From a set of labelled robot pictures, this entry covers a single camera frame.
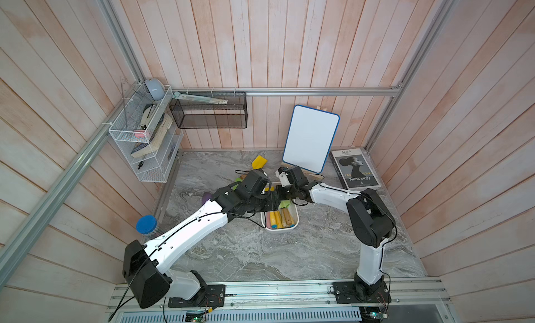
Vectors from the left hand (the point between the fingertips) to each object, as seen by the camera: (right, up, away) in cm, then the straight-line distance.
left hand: (273, 206), depth 74 cm
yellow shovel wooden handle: (-6, +17, +40) cm, 44 cm away
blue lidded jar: (-45, -6, -3) cm, 45 cm away
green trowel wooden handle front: (+6, -3, +19) cm, 20 cm away
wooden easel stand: (+20, +10, +24) cm, 33 cm away
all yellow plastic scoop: (+3, -7, +16) cm, 18 cm away
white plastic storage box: (+11, -6, +13) cm, 18 cm away
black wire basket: (-37, +42, +33) cm, 65 cm away
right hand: (0, +2, +22) cm, 22 cm away
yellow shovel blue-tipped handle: (+1, -7, +15) cm, 17 cm away
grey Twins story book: (+45, +13, +33) cm, 57 cm away
